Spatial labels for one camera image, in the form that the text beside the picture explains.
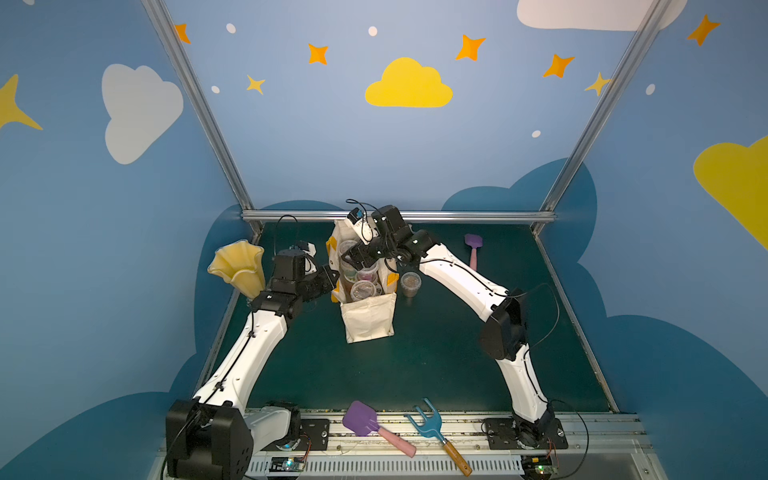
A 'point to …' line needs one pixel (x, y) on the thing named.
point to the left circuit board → (287, 464)
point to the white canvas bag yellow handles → (367, 319)
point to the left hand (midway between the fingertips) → (345, 272)
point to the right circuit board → (539, 467)
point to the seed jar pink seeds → (368, 274)
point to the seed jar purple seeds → (349, 272)
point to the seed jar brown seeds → (410, 283)
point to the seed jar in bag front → (362, 289)
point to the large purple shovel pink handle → (361, 419)
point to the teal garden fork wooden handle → (432, 428)
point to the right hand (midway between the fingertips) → (356, 245)
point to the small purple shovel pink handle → (475, 241)
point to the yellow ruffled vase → (241, 263)
